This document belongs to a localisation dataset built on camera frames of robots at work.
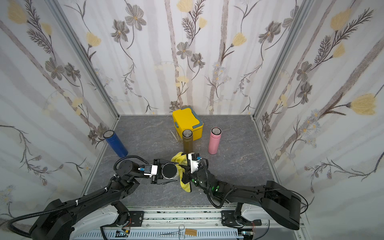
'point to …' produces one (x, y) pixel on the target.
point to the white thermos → (169, 171)
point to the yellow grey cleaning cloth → (181, 159)
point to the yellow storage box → (186, 119)
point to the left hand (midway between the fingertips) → (176, 171)
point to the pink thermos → (215, 137)
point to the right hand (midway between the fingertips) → (178, 166)
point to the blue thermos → (111, 136)
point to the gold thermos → (188, 141)
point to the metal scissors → (181, 227)
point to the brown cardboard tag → (192, 232)
